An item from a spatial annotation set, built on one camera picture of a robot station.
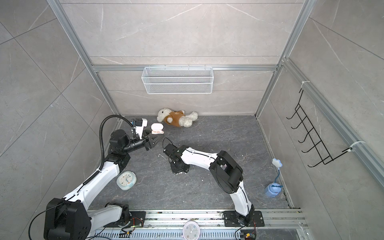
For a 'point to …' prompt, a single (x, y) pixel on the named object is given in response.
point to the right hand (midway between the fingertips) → (178, 168)
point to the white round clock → (191, 230)
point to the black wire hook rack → (318, 147)
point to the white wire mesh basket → (177, 80)
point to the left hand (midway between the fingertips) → (162, 131)
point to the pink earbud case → (157, 128)
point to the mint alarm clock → (126, 180)
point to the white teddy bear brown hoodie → (178, 118)
